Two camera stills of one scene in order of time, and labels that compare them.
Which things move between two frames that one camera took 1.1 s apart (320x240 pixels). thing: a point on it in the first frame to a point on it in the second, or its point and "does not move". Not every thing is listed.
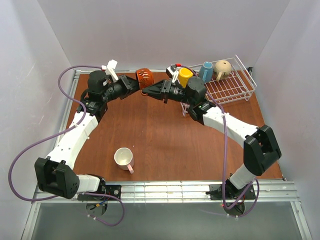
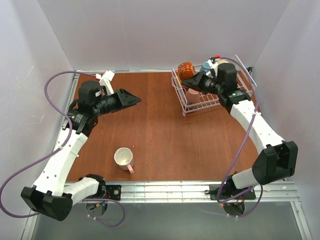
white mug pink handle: x=124 y=158 does not move
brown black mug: x=145 y=77 to x=186 y=70
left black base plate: x=113 y=190 does not move
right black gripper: x=165 y=89 to x=200 y=81
